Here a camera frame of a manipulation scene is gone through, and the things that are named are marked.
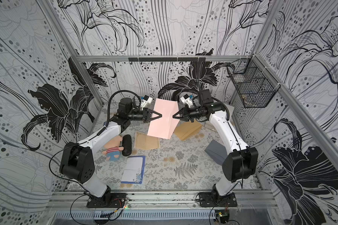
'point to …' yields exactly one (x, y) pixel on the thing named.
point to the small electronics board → (224, 215)
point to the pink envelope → (163, 126)
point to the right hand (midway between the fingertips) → (175, 116)
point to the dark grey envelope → (217, 151)
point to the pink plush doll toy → (113, 148)
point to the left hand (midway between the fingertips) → (161, 118)
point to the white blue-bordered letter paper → (134, 170)
